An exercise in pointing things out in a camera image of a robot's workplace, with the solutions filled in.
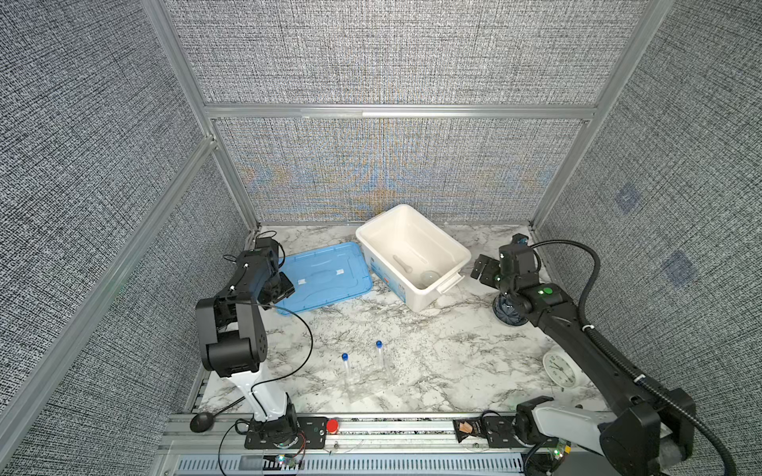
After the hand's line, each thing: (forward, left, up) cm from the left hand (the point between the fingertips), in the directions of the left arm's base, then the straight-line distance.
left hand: (281, 298), depth 93 cm
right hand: (-2, -61, +16) cm, 63 cm away
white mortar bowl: (+8, -48, -4) cm, 48 cm away
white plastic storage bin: (+19, -43, -5) cm, 47 cm away
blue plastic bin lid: (+15, -11, -9) cm, 20 cm away
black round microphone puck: (-33, +15, -4) cm, 36 cm away
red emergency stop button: (-35, -17, -3) cm, 40 cm away
